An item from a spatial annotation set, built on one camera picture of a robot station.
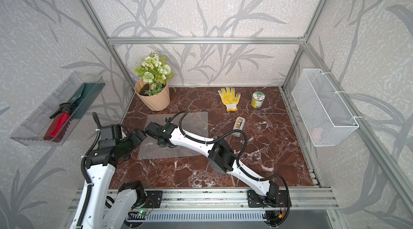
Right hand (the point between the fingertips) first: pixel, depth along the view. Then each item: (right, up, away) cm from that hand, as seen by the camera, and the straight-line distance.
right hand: (167, 140), depth 88 cm
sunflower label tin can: (+54, +23, +16) cm, 61 cm away
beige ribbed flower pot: (-8, +22, +9) cm, 25 cm away
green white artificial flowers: (-9, +40, +3) cm, 41 cm away
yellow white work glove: (+36, +23, +24) cm, 50 cm away
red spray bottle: (-32, +16, -27) cm, 45 cm away
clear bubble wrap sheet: (+14, +8, +12) cm, 20 cm away
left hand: (-9, +5, -11) cm, 15 cm away
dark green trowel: (-29, +27, -18) cm, 43 cm away
